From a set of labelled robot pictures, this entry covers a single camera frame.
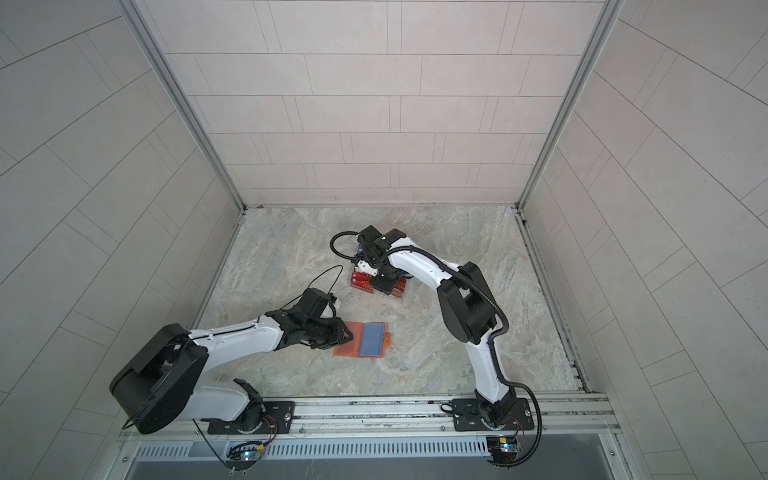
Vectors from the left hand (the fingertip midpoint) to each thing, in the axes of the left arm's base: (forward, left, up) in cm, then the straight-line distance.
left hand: (359, 337), depth 84 cm
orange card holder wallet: (-1, -3, +1) cm, 3 cm away
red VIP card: (+17, 0, +2) cm, 17 cm away
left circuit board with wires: (-27, +23, +2) cm, 35 cm away
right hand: (+15, -7, +3) cm, 17 cm away
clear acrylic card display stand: (+11, -5, +15) cm, 19 cm away
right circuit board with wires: (-26, -35, 0) cm, 44 cm away
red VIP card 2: (+13, -11, +4) cm, 18 cm away
